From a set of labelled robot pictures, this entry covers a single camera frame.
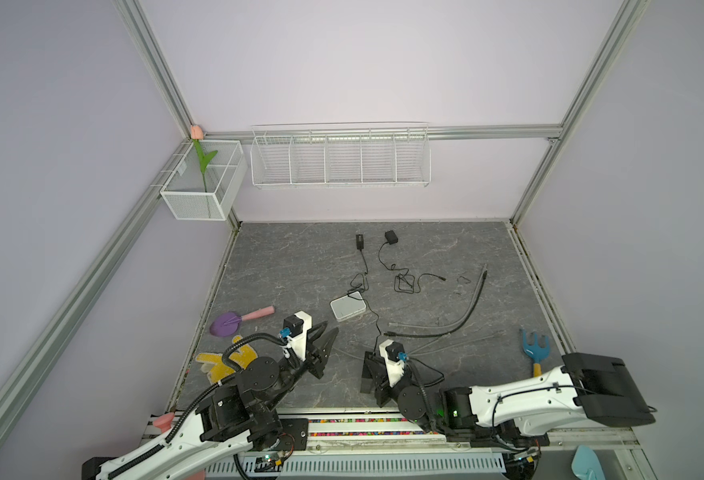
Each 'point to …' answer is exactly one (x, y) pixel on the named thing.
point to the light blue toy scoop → (586, 464)
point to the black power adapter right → (391, 237)
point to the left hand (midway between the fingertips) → (332, 331)
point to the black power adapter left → (360, 241)
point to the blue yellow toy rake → (534, 351)
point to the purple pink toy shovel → (227, 324)
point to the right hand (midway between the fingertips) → (369, 367)
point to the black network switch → (367, 378)
